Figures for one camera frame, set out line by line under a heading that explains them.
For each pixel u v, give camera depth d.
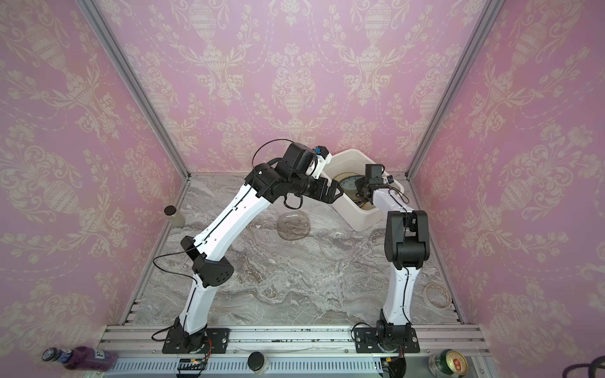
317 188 0.64
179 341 0.64
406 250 0.56
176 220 0.97
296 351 0.73
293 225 1.03
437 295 0.83
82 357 0.65
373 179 0.81
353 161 1.09
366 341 0.73
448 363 0.62
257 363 0.63
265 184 0.50
